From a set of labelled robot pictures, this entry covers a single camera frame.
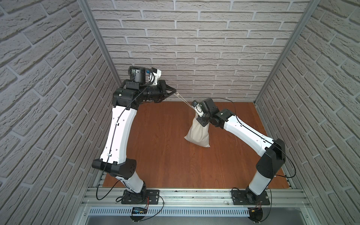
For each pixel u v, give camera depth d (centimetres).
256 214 70
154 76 52
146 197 73
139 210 72
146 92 52
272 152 44
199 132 85
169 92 60
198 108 69
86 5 70
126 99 43
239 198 73
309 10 70
